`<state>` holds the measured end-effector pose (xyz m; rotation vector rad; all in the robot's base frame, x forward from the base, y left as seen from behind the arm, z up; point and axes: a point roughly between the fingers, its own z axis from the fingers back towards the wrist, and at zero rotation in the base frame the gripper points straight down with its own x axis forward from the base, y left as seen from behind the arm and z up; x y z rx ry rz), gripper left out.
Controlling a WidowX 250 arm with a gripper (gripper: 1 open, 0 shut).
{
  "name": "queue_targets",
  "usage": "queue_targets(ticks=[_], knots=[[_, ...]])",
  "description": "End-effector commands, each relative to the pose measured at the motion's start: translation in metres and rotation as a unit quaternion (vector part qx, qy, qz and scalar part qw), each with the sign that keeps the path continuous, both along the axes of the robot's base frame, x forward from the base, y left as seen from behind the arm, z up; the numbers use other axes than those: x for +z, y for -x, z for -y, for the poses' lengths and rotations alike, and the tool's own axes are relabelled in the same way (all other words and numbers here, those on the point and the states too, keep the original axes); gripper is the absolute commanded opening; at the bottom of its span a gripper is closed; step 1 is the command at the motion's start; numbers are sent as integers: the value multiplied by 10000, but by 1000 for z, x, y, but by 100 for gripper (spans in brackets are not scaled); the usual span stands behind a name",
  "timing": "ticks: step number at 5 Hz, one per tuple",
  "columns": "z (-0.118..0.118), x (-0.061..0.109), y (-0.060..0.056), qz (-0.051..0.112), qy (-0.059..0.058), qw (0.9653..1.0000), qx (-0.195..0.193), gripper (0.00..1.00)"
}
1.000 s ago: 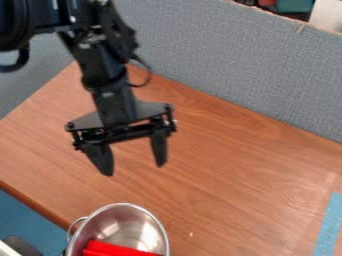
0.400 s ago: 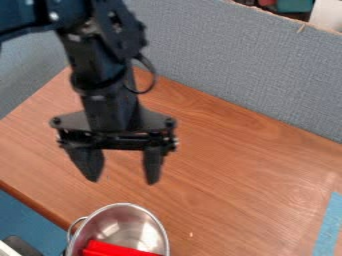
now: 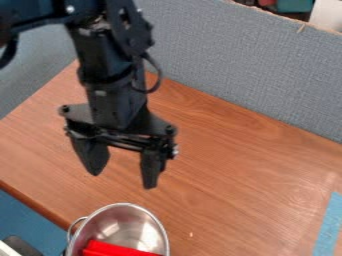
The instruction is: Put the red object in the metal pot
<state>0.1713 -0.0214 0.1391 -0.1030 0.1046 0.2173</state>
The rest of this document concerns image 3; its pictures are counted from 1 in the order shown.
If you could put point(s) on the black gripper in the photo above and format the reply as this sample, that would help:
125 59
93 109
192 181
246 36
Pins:
115 120

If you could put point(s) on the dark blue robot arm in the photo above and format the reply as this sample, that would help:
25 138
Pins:
111 37

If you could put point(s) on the metal pot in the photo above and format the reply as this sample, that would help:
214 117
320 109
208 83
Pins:
121 224

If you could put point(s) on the red object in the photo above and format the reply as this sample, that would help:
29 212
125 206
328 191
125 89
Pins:
97 248

